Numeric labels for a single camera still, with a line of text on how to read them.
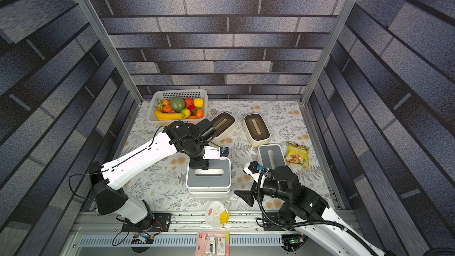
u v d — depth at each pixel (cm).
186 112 102
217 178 69
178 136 49
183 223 76
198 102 111
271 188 57
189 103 110
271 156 90
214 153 63
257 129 98
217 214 68
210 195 75
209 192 72
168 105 110
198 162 63
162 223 74
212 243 67
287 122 110
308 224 47
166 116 100
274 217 75
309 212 48
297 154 90
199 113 106
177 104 105
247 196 57
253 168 56
